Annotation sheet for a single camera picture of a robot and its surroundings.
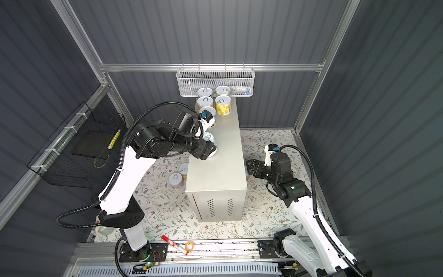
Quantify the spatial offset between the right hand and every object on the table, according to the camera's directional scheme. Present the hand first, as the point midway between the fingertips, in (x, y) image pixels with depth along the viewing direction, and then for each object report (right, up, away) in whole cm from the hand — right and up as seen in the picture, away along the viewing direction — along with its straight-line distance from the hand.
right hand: (256, 164), depth 75 cm
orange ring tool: (-30, -37, 0) cm, 48 cm away
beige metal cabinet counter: (-16, -5, -19) cm, 25 cm away
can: (-37, -5, +19) cm, 41 cm away
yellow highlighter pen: (-65, +9, +2) cm, 66 cm away
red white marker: (-36, -35, 0) cm, 51 cm away
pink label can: (-40, -10, +16) cm, 44 cm away
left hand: (-20, +10, -12) cm, 25 cm away
